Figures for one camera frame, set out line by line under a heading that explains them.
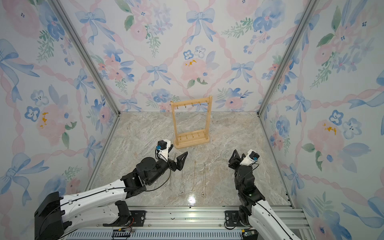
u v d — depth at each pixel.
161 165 0.62
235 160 0.70
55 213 0.41
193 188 0.84
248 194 0.60
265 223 0.52
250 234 0.72
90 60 0.90
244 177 0.57
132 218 0.72
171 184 0.86
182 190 0.83
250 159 0.67
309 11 0.70
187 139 0.95
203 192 0.82
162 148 0.59
